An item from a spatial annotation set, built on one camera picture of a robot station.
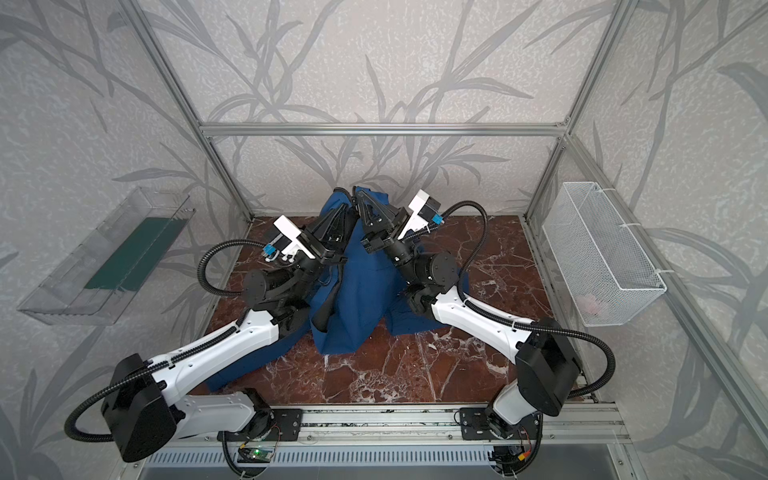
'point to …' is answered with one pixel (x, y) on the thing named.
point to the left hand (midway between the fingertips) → (348, 201)
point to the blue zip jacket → (357, 301)
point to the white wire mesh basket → (605, 274)
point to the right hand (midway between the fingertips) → (364, 187)
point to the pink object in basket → (588, 302)
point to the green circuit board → (261, 454)
